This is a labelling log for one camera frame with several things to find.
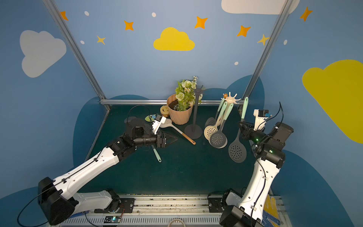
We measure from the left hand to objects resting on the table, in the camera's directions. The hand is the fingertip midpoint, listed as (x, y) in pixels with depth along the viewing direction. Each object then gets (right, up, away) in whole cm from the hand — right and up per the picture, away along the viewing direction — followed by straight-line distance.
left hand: (176, 138), depth 66 cm
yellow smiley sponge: (-12, +16, +50) cm, 54 cm away
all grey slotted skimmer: (-40, +10, +45) cm, 61 cm away
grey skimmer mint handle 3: (+31, -6, +4) cm, 31 cm away
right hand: (+32, +8, +2) cm, 33 cm away
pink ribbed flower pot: (0, +11, +34) cm, 35 cm away
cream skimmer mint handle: (+21, +2, +24) cm, 32 cm away
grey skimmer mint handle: (+23, +8, +28) cm, 36 cm away
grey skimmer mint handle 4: (-15, -14, +27) cm, 34 cm away
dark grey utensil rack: (+12, 0, +38) cm, 40 cm away
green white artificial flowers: (+4, +26, +26) cm, 37 cm away
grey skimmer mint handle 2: (+25, -3, +20) cm, 32 cm away
